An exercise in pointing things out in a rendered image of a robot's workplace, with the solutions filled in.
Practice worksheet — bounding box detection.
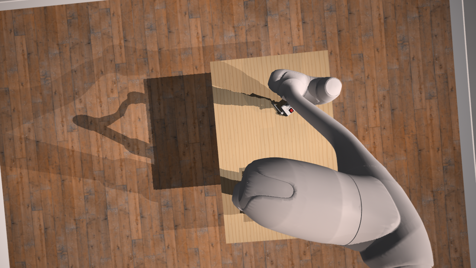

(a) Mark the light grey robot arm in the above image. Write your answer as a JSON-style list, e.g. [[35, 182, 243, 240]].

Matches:
[[232, 69, 434, 268]]

